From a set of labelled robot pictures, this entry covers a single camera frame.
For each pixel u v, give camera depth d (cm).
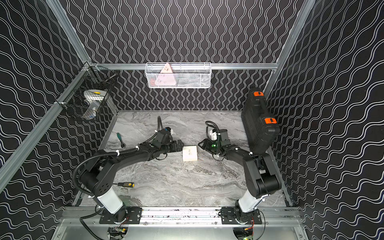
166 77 89
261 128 81
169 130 86
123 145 100
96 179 46
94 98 82
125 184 82
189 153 95
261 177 48
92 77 95
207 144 82
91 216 61
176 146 82
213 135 88
